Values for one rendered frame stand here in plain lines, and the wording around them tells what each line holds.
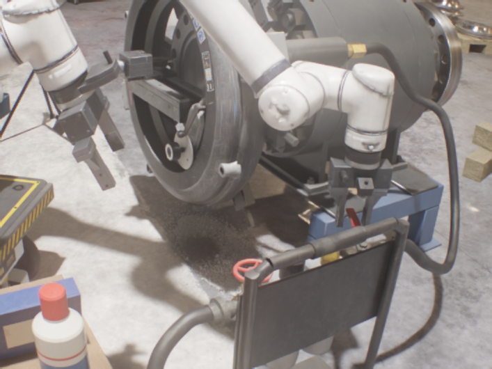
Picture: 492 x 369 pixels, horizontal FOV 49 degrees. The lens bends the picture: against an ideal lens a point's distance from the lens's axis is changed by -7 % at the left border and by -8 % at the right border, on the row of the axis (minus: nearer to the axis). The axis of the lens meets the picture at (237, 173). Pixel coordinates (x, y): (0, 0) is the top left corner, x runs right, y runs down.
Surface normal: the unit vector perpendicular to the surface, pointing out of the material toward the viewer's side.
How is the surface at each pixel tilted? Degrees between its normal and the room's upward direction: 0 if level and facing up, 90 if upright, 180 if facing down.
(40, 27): 86
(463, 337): 0
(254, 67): 84
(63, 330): 42
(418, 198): 90
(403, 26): 52
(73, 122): 97
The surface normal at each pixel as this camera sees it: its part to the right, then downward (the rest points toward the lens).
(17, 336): 0.49, 0.58
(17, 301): 0.16, -0.79
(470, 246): 0.05, -0.90
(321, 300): 0.52, 0.40
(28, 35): 0.30, 0.43
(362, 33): 0.44, -0.22
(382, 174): 0.04, 0.44
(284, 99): -0.33, 0.33
